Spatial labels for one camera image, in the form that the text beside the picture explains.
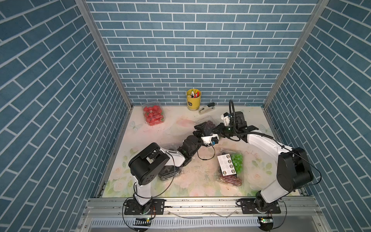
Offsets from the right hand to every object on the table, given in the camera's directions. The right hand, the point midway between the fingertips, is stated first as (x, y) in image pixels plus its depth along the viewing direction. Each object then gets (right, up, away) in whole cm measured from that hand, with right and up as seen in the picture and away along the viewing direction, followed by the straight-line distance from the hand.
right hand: (213, 131), depth 87 cm
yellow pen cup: (-12, +23, +21) cm, 33 cm away
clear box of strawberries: (-42, +12, +21) cm, 49 cm away
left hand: (-2, +2, -2) cm, 3 cm away
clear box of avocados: (-26, -22, -7) cm, 35 cm away
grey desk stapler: (+1, +17, +29) cm, 33 cm away
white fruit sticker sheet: (+6, -18, -7) cm, 21 cm away
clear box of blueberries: (0, +4, +13) cm, 13 cm away
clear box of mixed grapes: (+11, -27, -8) cm, 30 cm away
